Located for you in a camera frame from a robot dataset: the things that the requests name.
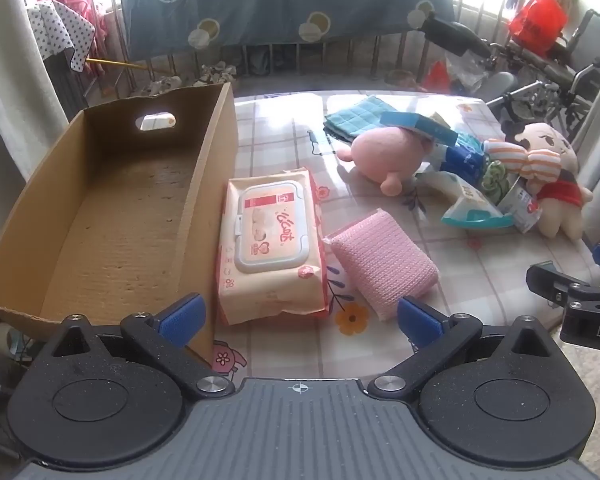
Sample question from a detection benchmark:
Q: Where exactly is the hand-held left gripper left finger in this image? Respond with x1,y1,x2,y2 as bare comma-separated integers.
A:
35,294,233,401

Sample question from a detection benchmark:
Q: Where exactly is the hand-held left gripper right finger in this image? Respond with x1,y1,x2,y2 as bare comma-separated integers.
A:
367,296,563,401

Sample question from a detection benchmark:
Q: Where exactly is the pink mesh sponge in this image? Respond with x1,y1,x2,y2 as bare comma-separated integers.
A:
322,210,441,323

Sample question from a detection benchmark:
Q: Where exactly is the foil-lidded plastic cup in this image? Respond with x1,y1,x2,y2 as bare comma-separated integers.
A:
497,175,543,234

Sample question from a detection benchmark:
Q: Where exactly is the cotton swab packet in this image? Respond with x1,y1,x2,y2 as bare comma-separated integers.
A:
415,170,516,231

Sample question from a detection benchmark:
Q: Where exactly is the brown cardboard box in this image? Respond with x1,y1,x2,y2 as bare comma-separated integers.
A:
0,81,239,368

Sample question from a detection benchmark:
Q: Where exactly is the orange striped sock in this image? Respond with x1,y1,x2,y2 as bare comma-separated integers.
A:
482,139,563,183

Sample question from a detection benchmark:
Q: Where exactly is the blue and white packet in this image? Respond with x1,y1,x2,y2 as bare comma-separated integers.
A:
437,132,488,181

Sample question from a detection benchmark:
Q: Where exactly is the pink plush toy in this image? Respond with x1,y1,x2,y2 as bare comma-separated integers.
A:
336,126,438,197

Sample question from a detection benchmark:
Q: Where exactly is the blue and white carton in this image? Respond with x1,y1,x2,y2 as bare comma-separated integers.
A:
379,111,460,148

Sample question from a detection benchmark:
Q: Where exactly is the teal checked cloth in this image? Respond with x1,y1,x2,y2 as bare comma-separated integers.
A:
323,96,406,143

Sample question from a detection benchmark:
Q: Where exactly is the green scrunchie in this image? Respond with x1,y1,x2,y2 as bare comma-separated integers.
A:
481,160,511,203

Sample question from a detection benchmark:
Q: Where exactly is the plush doll with red shorts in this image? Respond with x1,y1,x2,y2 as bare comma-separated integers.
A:
500,121,593,240

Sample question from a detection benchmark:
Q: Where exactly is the pink wet wipes pack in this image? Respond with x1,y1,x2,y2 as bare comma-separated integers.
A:
215,167,331,327

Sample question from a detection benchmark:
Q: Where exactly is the tape roll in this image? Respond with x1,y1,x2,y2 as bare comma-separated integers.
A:
0,322,31,366

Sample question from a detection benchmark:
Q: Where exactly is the wheelchair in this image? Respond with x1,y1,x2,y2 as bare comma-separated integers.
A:
490,0,600,141

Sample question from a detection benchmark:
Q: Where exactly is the white shoe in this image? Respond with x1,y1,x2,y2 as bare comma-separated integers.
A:
195,61,237,86
147,76,183,96

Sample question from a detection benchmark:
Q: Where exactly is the large red plastic bag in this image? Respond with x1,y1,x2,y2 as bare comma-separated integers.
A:
507,0,568,58

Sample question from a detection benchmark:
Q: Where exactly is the black bicycle saddle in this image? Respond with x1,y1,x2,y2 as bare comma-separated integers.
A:
422,11,493,58

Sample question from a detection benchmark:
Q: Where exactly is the yellow stick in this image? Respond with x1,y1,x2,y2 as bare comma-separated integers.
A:
86,57,151,72

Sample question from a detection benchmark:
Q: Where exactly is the white curtain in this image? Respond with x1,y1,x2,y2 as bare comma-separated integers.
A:
0,0,71,241

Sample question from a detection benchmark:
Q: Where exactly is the white polka dot cloth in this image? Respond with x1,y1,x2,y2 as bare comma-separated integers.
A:
27,0,97,73

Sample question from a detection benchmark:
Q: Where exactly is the blue dotted hanging blanket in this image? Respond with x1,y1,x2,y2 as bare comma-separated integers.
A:
116,0,456,63

